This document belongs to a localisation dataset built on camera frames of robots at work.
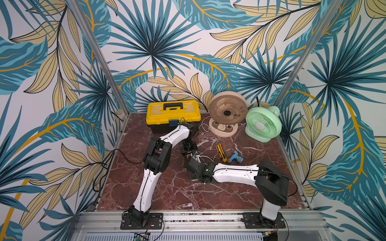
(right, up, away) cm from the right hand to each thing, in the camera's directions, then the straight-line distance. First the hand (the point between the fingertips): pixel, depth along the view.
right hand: (190, 170), depth 87 cm
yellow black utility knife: (+20, +8, +11) cm, 24 cm away
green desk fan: (+41, +27, -1) cm, 49 cm away
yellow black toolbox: (-18, +32, +9) cm, 38 cm away
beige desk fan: (+22, +35, +3) cm, 41 cm away
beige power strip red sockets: (+3, +9, -10) cm, 14 cm away
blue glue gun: (+28, +6, +8) cm, 30 cm away
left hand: (0, +5, +8) cm, 10 cm away
